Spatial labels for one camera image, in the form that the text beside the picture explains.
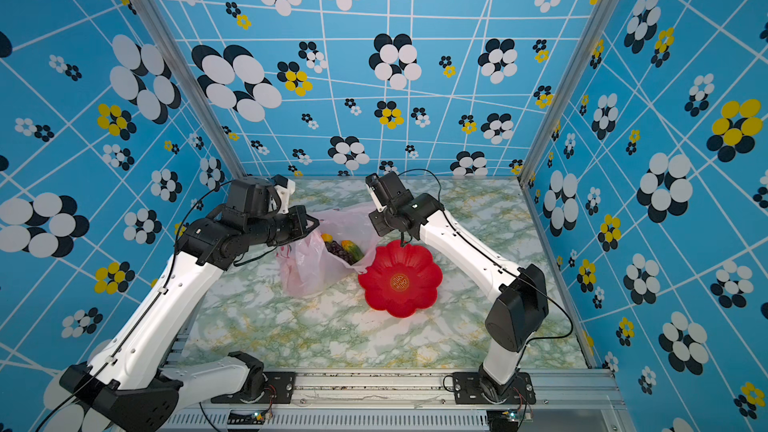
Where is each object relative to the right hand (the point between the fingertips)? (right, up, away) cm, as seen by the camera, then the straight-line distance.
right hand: (387, 212), depth 82 cm
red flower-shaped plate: (+4, -22, +12) cm, 25 cm away
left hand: (-15, -1, -12) cm, 19 cm away
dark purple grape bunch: (-16, -11, +10) cm, 22 cm away
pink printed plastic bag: (-20, -14, -9) cm, 26 cm away
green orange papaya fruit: (-10, -13, +10) cm, 19 cm away
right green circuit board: (+28, -48, -12) cm, 57 cm away
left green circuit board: (-34, -49, -10) cm, 61 cm away
